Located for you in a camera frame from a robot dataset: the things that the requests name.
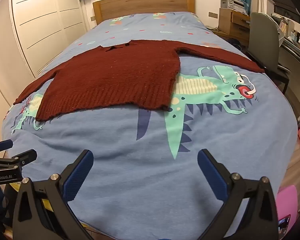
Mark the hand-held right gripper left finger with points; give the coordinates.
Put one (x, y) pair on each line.
(78, 172)

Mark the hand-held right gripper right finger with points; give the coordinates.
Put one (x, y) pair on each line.
(213, 175)

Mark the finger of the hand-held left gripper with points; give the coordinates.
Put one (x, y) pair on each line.
(25, 156)
(3, 145)

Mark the dark red knit sweater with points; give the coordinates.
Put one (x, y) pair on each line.
(115, 80)

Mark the blue dragon print blanket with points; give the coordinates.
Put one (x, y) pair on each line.
(140, 167)

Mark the pink plastic stool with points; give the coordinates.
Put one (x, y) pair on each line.
(288, 200)

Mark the smartphone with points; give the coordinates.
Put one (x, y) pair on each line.
(284, 225)

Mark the white wardrobe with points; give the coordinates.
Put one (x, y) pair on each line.
(40, 17)

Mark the grey-green chair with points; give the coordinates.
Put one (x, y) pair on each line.
(261, 37)

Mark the cluttered desk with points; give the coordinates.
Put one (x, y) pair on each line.
(296, 55)

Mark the wooden nightstand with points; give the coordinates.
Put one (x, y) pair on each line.
(231, 23)

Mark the white printer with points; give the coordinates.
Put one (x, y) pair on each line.
(240, 5)

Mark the grey storage box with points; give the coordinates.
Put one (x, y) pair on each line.
(226, 2)

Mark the wooden headboard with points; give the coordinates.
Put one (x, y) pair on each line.
(140, 5)

